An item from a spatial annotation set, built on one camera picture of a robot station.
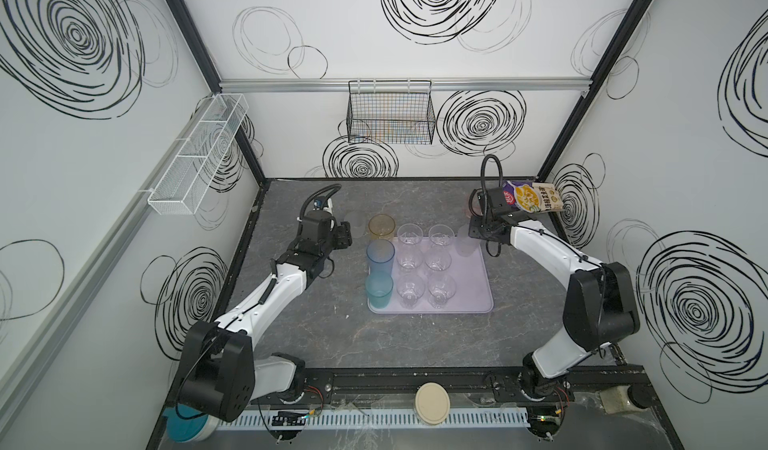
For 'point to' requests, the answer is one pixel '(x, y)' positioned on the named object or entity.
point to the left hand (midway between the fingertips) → (341, 223)
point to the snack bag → (532, 197)
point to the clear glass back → (438, 258)
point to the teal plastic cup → (379, 289)
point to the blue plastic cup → (380, 254)
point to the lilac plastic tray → (472, 295)
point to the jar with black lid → (625, 397)
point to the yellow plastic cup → (381, 227)
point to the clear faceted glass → (409, 257)
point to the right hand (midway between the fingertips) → (475, 227)
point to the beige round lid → (432, 403)
